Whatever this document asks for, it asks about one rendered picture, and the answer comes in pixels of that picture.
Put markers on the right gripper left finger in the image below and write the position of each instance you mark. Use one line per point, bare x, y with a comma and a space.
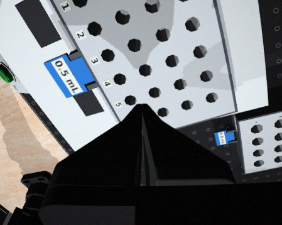
109, 158

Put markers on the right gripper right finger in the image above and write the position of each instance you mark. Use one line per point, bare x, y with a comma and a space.
174, 159

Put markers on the grey mixer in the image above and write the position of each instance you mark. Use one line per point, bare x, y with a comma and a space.
32, 33

